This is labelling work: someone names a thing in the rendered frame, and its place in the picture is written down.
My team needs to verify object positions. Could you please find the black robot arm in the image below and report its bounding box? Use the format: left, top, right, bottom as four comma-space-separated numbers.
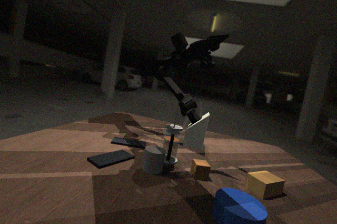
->
153, 32, 217, 125

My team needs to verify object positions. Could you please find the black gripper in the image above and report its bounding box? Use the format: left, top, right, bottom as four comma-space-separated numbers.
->
187, 34, 229, 60

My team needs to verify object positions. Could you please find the blue cylinder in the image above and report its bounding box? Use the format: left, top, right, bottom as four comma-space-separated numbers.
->
212, 188, 267, 224

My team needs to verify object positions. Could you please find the grey cylinder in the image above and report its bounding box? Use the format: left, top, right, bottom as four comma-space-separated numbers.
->
141, 145, 166, 174

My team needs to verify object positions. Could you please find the tan block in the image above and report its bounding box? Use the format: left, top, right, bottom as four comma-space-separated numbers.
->
244, 171, 285, 199

